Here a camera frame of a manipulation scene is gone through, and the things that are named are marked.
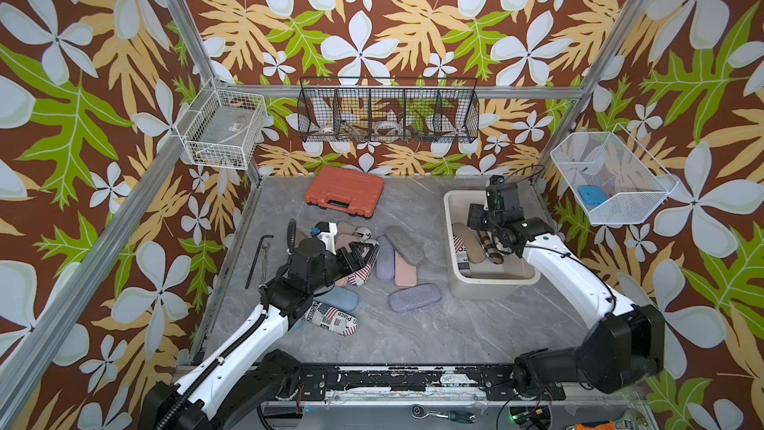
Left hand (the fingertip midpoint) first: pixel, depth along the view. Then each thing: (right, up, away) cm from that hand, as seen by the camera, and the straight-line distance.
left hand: (366, 247), depth 76 cm
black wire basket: (+5, +43, +20) cm, 48 cm away
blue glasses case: (-8, -17, +11) cm, 21 cm away
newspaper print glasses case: (+29, -6, +15) cm, 34 cm away
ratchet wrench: (+13, -39, -5) cm, 42 cm away
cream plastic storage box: (+34, -9, +17) cm, 39 cm away
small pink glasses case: (+11, -10, +15) cm, 21 cm away
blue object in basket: (+62, +14, +4) cm, 64 cm away
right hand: (+32, +10, +9) cm, 35 cm away
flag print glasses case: (-10, -21, +6) cm, 24 cm away
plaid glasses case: (+38, -2, +17) cm, 42 cm away
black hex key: (-38, -7, +22) cm, 45 cm away
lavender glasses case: (+12, -16, +9) cm, 22 cm away
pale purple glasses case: (+5, -6, +17) cm, 19 cm away
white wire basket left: (-43, +34, +10) cm, 56 cm away
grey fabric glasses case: (+13, -1, +18) cm, 22 cm away
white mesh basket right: (+69, +18, +6) cm, 72 cm away
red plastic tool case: (-7, +16, +33) cm, 38 cm away
